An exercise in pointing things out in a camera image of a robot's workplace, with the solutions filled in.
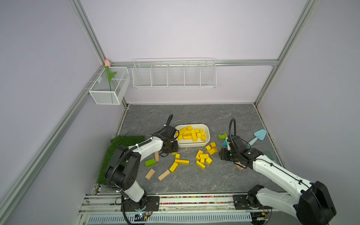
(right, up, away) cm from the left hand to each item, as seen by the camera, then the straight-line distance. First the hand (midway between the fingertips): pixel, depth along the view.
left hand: (175, 149), depth 90 cm
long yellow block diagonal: (+4, +11, +9) cm, 14 cm away
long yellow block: (+13, +8, +8) cm, 17 cm away
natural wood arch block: (+32, -3, -25) cm, 41 cm away
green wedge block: (-15, -7, -3) cm, 17 cm away
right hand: (+29, 0, -5) cm, 29 cm away
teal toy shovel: (+60, +9, +10) cm, 62 cm away
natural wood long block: (-6, -14, -8) cm, 17 cm away
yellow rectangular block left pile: (-1, -9, -6) cm, 11 cm away
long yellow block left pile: (+5, -7, -3) cm, 9 cm away
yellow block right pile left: (+16, -8, -5) cm, 18 cm away
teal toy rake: (+62, -3, 0) cm, 62 cm away
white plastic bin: (+9, +3, +6) cm, 12 cm away
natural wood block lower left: (-15, -13, -7) cm, 21 cm away
